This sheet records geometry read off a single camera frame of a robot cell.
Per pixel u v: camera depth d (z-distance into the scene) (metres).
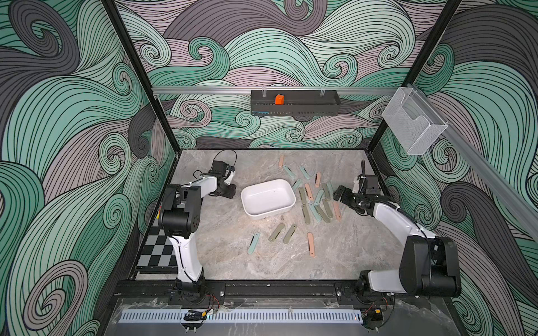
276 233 0.88
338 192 0.82
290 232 0.88
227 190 0.91
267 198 0.98
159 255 0.79
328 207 0.97
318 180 1.07
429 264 0.41
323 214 0.95
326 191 1.03
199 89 1.74
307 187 1.04
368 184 0.69
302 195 1.01
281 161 1.15
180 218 0.53
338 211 0.95
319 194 1.01
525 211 0.50
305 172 1.10
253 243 0.85
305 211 0.95
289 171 1.10
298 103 0.96
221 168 0.85
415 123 0.78
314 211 0.95
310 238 0.87
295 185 1.04
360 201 0.65
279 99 0.90
